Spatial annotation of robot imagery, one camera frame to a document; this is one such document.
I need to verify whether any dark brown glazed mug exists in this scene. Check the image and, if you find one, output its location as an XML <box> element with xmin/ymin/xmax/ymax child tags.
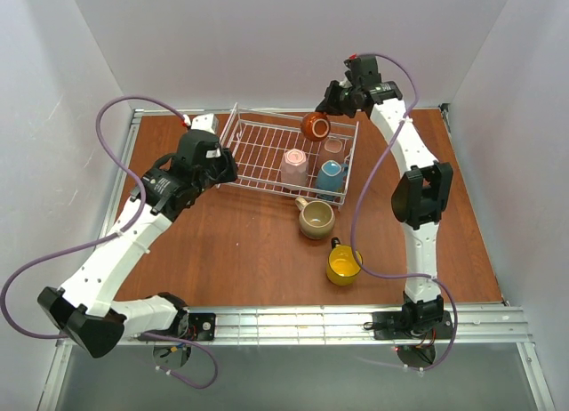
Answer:
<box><xmin>301</xmin><ymin>112</ymin><xmax>331</xmax><ymax>141</ymax></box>

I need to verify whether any pink floral mug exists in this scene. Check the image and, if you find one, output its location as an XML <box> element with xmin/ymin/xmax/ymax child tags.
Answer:
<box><xmin>320</xmin><ymin>138</ymin><xmax>345</xmax><ymax>165</ymax></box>

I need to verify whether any blue floral mug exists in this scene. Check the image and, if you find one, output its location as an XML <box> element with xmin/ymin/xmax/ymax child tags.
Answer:
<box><xmin>316</xmin><ymin>160</ymin><xmax>349</xmax><ymax>202</ymax></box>

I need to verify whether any white mug pink handle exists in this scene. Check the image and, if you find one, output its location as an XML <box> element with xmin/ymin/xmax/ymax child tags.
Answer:
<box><xmin>280</xmin><ymin>149</ymin><xmax>308</xmax><ymax>190</ymax></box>

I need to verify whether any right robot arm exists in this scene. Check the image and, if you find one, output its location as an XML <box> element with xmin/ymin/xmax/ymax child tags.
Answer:
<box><xmin>317</xmin><ymin>53</ymin><xmax>453</xmax><ymax>338</ymax></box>

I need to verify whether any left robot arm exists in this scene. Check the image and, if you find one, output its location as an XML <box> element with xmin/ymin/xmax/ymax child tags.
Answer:
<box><xmin>37</xmin><ymin>130</ymin><xmax>237</xmax><ymax>358</ymax></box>

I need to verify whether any beige round mug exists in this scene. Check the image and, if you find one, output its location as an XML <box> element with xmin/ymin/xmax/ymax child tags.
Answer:
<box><xmin>295</xmin><ymin>197</ymin><xmax>335</xmax><ymax>240</ymax></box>

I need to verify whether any yellow enamel mug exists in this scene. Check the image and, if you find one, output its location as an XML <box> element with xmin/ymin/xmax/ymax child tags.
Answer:
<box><xmin>326</xmin><ymin>237</ymin><xmax>361</xmax><ymax>286</ymax></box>

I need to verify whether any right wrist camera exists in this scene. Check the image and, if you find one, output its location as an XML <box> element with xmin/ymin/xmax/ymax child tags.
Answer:
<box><xmin>344</xmin><ymin>54</ymin><xmax>381</xmax><ymax>89</ymax></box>

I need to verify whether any white wire dish rack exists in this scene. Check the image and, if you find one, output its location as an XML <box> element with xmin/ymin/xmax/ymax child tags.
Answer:
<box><xmin>220</xmin><ymin>104</ymin><xmax>351</xmax><ymax>207</ymax></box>

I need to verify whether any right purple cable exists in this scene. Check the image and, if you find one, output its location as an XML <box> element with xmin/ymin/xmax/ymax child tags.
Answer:
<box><xmin>349</xmin><ymin>52</ymin><xmax>459</xmax><ymax>372</ymax></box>

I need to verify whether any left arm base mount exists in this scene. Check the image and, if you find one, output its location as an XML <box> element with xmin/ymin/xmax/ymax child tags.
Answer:
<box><xmin>152</xmin><ymin>312</ymin><xmax>217</xmax><ymax>369</ymax></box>

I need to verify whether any aluminium front rail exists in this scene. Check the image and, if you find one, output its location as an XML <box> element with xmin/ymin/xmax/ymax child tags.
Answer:
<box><xmin>188</xmin><ymin>303</ymin><xmax>533</xmax><ymax>346</ymax></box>

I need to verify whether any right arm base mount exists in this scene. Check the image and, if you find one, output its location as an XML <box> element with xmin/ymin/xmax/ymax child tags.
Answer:
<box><xmin>363</xmin><ymin>311</ymin><xmax>454</xmax><ymax>368</ymax></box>

